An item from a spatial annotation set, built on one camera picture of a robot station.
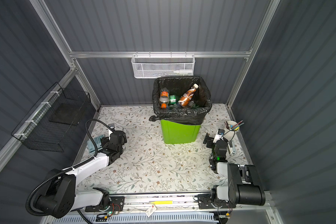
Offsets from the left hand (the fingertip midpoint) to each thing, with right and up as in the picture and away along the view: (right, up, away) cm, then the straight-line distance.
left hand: (113, 136), depth 87 cm
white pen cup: (+75, +4, 0) cm, 75 cm away
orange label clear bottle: (+32, +23, -3) cm, 40 cm away
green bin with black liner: (+42, +7, -8) cm, 44 cm away
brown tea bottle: (+47, +25, -1) cm, 53 cm away
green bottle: (+37, +24, +4) cm, 45 cm away
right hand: (+66, 0, +2) cm, 66 cm away
